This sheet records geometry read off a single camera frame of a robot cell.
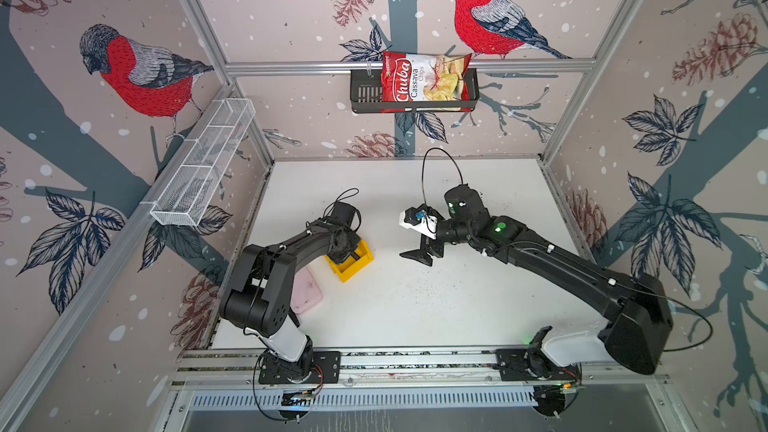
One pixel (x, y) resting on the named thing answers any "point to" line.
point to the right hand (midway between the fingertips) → (401, 237)
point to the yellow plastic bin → (351, 265)
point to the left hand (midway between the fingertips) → (354, 245)
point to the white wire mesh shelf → (181, 201)
